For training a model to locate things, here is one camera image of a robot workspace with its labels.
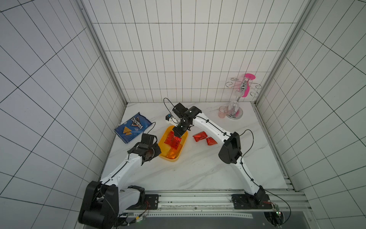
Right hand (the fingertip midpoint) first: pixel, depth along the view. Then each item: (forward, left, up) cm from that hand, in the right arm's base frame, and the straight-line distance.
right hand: (170, 136), depth 87 cm
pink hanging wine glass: (+43, -53, +15) cm, 70 cm away
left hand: (-9, +8, -7) cm, 14 cm away
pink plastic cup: (+30, -37, -7) cm, 48 cm away
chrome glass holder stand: (+32, -55, +16) cm, 65 cm away
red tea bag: (-2, -1, -3) cm, 4 cm away
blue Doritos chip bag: (+9, +31, -8) cm, 33 cm away
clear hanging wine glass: (+23, -42, +5) cm, 48 cm away
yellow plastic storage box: (-3, +5, -11) cm, 13 cm away
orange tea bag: (-8, -2, -8) cm, 11 cm away
